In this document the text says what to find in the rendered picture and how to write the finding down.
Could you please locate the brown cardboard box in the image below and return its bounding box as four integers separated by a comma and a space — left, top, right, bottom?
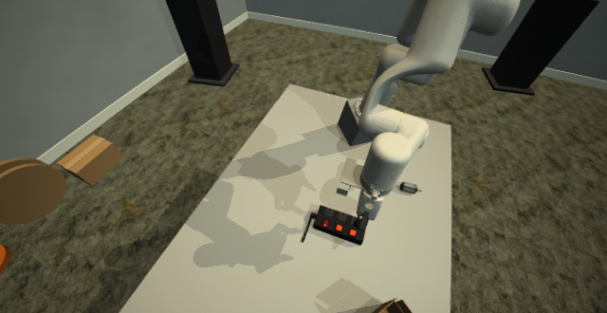
372, 298, 413, 313

